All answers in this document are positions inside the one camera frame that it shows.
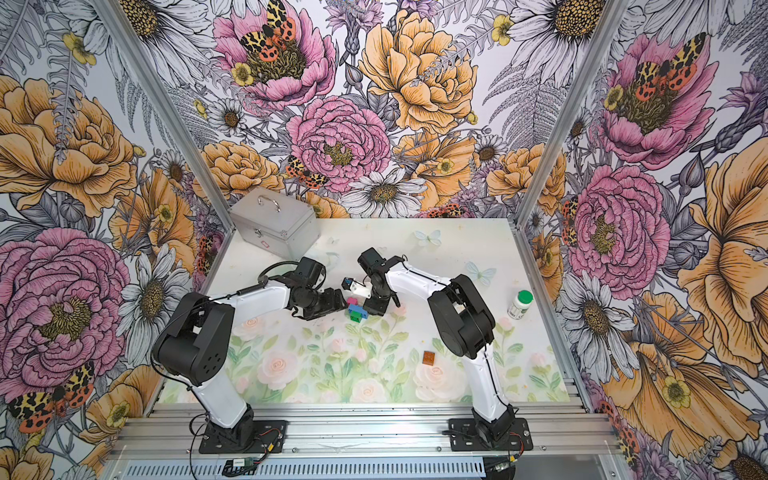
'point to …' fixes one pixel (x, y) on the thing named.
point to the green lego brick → (356, 317)
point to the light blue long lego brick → (358, 309)
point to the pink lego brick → (352, 300)
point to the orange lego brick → (428, 358)
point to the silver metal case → (276, 221)
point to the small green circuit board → (243, 462)
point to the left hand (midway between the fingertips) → (334, 315)
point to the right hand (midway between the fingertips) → (379, 307)
